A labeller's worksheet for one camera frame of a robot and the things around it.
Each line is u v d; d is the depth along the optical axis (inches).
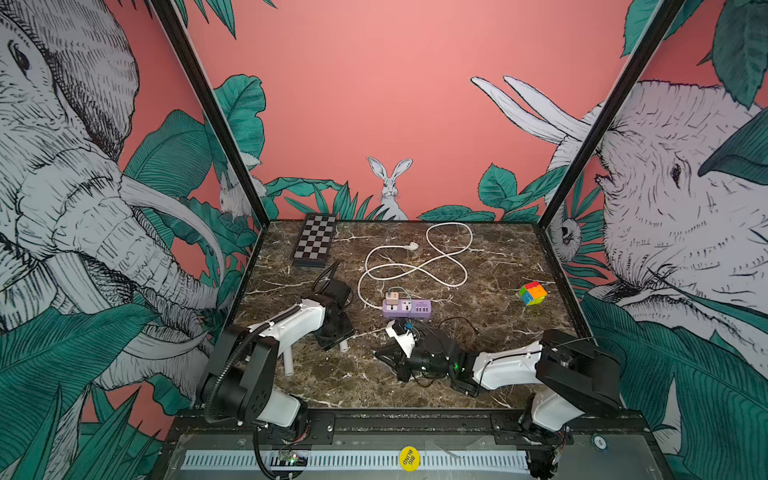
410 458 27.5
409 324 38.0
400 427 29.8
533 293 37.5
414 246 43.6
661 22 27.6
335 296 28.3
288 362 32.7
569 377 17.6
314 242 43.5
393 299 35.8
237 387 16.8
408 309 36.5
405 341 27.2
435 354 24.6
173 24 27.7
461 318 37.4
